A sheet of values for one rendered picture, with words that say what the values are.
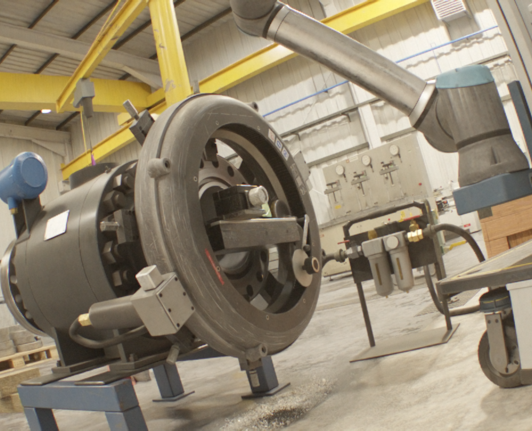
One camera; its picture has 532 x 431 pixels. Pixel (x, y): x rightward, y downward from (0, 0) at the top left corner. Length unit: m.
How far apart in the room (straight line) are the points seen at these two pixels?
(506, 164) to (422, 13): 11.95
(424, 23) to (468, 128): 11.85
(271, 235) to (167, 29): 4.50
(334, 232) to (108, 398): 6.94
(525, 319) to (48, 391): 1.37
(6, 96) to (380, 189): 9.56
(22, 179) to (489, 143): 1.44
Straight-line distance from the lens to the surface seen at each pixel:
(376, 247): 2.21
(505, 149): 1.21
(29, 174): 1.89
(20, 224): 1.99
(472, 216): 10.85
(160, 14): 5.92
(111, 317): 1.32
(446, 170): 12.44
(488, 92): 1.24
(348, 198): 8.75
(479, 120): 1.22
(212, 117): 1.47
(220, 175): 1.65
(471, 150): 1.22
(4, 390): 2.83
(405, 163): 8.10
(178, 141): 1.33
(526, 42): 1.29
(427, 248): 2.23
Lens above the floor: 0.47
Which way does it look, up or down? 5 degrees up
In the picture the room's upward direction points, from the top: 14 degrees counter-clockwise
